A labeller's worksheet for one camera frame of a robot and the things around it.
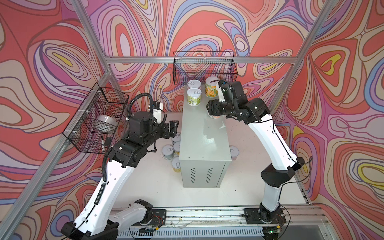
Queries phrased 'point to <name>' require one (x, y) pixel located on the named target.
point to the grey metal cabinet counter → (205, 151)
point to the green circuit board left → (146, 231)
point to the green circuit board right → (270, 230)
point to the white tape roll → (106, 120)
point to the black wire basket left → (94, 127)
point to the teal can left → (168, 151)
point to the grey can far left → (177, 138)
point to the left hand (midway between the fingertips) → (171, 120)
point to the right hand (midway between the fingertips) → (215, 109)
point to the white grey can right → (234, 152)
